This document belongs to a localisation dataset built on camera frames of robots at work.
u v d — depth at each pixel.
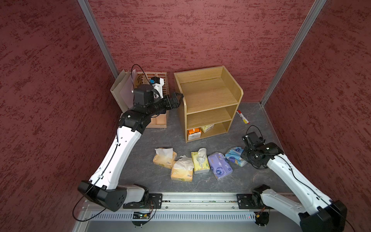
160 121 1.06
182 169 0.79
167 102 0.57
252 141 0.60
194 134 0.92
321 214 0.37
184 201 0.76
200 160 0.81
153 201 0.77
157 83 0.57
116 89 0.85
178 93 0.63
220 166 0.81
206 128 0.97
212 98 0.79
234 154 0.85
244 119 1.10
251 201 0.71
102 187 0.37
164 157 0.83
